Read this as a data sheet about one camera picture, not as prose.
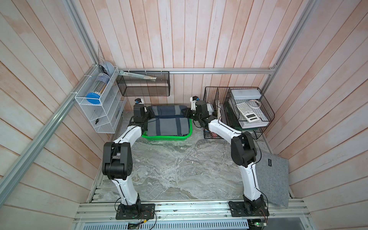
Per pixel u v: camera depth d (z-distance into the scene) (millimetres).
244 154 571
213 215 730
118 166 500
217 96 1099
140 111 726
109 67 848
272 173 835
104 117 785
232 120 1040
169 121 947
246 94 986
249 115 880
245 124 880
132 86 1073
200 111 765
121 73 903
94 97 688
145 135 929
